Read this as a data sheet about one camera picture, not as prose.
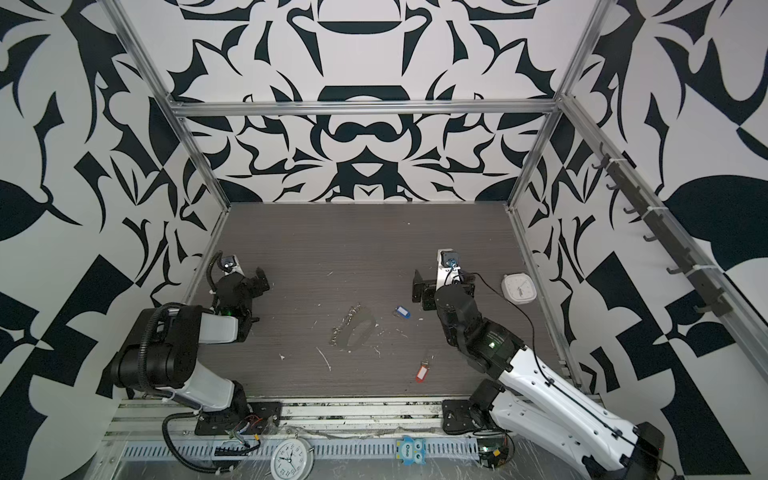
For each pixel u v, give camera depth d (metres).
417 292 0.66
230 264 0.80
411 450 0.69
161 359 0.46
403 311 0.93
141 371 0.42
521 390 0.48
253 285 0.76
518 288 0.94
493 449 0.72
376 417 0.76
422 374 0.81
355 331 0.89
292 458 0.66
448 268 0.59
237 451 0.73
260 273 0.89
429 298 0.64
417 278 0.66
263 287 0.89
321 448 0.71
